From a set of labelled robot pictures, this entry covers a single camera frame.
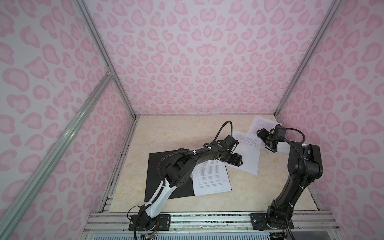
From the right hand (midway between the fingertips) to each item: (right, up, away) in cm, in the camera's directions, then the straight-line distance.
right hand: (261, 132), depth 102 cm
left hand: (-18, -17, -11) cm, 27 cm away
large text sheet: (-8, -11, +2) cm, 14 cm away
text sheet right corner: (+5, +6, +16) cm, 18 cm away
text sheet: (-36, -26, -14) cm, 47 cm away
